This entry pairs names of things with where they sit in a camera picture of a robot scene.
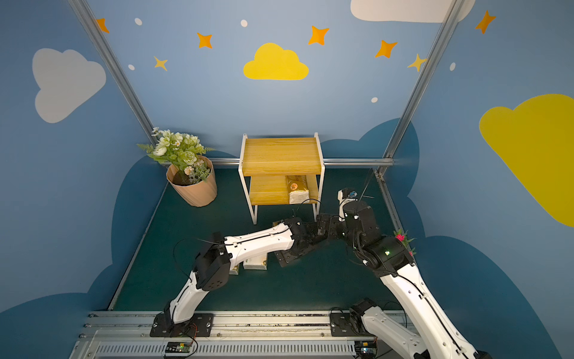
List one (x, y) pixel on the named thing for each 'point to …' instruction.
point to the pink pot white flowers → (190, 174)
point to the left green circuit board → (178, 347)
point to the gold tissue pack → (295, 183)
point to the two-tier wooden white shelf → (265, 163)
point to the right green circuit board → (366, 349)
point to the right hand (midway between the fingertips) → (334, 214)
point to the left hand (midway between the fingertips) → (302, 250)
